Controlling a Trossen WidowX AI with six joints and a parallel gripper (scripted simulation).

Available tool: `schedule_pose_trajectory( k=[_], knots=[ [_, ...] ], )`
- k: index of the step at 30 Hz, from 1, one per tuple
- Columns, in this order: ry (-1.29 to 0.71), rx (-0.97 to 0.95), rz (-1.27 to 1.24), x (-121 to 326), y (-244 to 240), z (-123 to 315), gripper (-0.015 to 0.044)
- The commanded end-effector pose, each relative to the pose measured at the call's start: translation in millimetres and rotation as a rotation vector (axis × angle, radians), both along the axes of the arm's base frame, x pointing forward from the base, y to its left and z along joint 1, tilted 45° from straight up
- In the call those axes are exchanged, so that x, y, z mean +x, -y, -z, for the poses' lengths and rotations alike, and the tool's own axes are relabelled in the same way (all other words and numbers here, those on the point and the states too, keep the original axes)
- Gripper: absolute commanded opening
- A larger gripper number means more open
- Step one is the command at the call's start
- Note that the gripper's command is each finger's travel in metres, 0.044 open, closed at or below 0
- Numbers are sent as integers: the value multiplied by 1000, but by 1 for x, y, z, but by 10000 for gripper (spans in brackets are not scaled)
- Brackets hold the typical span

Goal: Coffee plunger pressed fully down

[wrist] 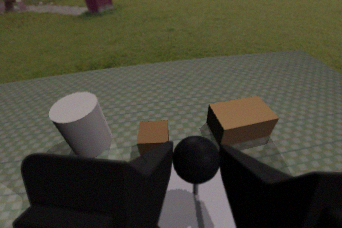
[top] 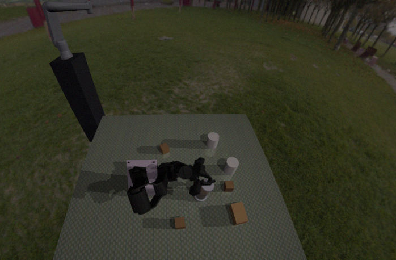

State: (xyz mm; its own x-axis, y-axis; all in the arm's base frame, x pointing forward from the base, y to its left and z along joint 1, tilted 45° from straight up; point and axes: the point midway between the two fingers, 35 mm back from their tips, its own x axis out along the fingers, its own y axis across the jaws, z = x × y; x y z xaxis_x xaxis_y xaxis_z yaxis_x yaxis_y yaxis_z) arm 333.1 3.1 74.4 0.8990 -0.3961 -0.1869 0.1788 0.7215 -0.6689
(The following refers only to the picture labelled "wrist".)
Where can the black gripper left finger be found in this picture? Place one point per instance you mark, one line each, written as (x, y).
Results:
(132, 191)

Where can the grey cylinder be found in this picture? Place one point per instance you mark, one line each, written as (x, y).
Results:
(81, 122)

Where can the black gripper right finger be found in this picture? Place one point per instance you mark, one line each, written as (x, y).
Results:
(263, 197)

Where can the glass french press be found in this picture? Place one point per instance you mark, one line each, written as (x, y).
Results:
(195, 196)

